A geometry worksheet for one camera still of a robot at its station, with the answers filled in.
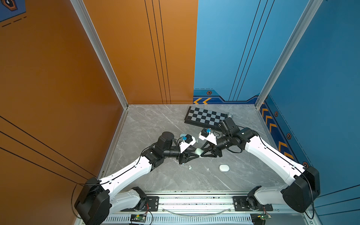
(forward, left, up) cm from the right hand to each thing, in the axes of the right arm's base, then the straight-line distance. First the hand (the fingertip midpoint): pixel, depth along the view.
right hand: (201, 151), depth 72 cm
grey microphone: (+39, -27, -16) cm, 50 cm away
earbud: (-2, -5, -20) cm, 21 cm away
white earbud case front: (-2, -15, -20) cm, 25 cm away
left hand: (-1, +2, 0) cm, 2 cm away
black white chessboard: (+36, -6, -16) cm, 40 cm away
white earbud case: (-1, +2, +2) cm, 3 cm away
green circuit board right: (-26, -31, -21) cm, 46 cm away
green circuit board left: (-26, +35, -22) cm, 49 cm away
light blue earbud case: (+23, +11, -20) cm, 33 cm away
